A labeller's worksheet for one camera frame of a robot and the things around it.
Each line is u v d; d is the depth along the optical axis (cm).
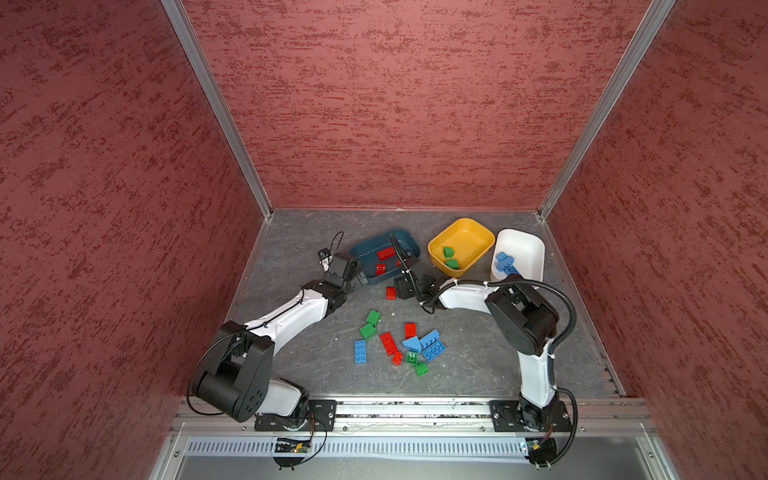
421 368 81
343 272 69
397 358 82
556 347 53
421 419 76
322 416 74
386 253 103
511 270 101
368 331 86
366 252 107
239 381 42
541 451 71
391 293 95
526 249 107
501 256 105
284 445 73
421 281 77
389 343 85
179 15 71
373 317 90
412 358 81
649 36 75
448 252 106
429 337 85
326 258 81
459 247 110
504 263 103
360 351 83
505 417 74
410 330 87
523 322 52
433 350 85
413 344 85
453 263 101
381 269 100
